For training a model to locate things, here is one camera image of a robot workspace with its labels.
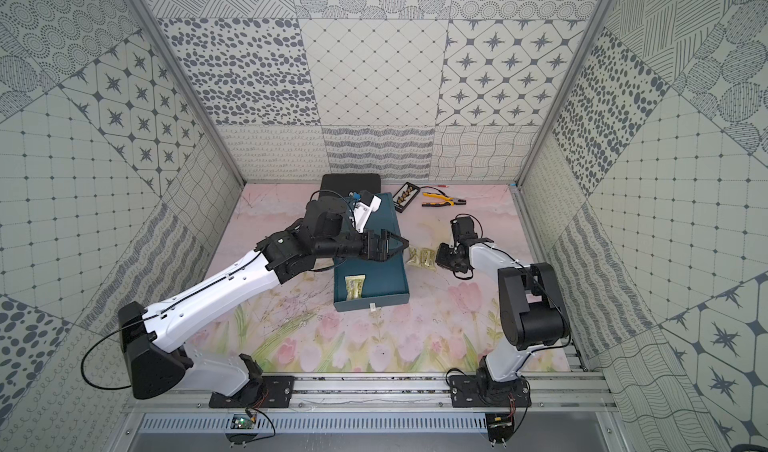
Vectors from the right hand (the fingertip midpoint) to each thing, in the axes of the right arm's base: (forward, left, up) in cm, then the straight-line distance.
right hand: (442, 263), depth 95 cm
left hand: (-11, +14, +30) cm, 35 cm away
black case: (+36, +33, +2) cm, 48 cm away
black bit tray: (+30, +13, 0) cm, 32 cm away
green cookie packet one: (-16, +25, +15) cm, 33 cm away
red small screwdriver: (+37, -4, -2) cm, 38 cm away
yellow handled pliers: (+28, -6, -1) cm, 29 cm away
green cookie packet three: (+1, +5, +1) cm, 5 cm away
